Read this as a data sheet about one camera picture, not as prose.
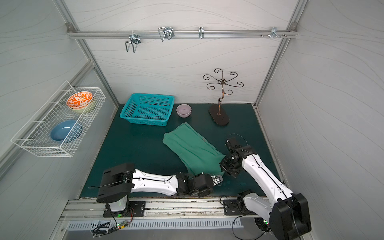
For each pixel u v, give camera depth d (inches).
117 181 16.7
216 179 26.0
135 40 31.1
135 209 28.8
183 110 44.1
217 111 43.9
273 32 30.1
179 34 30.8
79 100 28.9
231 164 26.1
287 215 15.4
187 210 29.0
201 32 28.4
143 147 37.8
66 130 26.0
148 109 46.8
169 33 29.6
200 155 35.8
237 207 28.8
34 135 22.7
